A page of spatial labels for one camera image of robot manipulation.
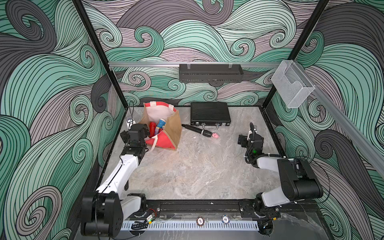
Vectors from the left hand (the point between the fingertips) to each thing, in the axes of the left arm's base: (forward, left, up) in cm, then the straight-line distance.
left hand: (132, 126), depth 81 cm
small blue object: (+13, -13, -13) cm, 22 cm away
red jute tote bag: (-3, -20, -6) cm, 21 cm away
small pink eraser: (+7, -50, -19) cm, 54 cm away
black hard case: (+26, -48, -20) cm, 58 cm away
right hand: (+3, -69, -13) cm, 71 cm away
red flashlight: (+8, -7, -12) cm, 16 cm away
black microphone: (+8, -42, -18) cm, 47 cm away
